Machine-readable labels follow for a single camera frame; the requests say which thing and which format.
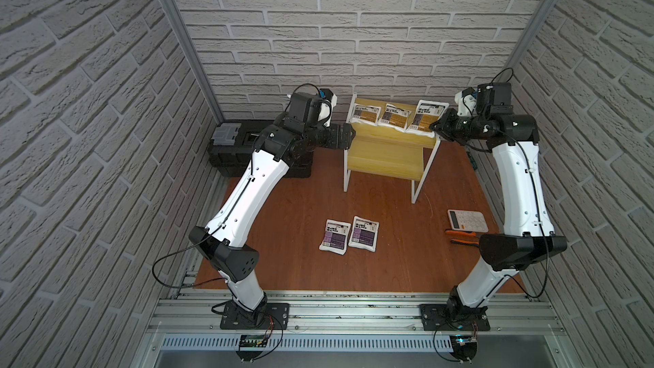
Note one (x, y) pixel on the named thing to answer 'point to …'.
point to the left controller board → (251, 341)
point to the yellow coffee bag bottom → (366, 113)
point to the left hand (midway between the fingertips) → (348, 127)
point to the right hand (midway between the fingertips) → (435, 125)
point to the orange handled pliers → (467, 233)
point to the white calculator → (467, 221)
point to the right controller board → (464, 347)
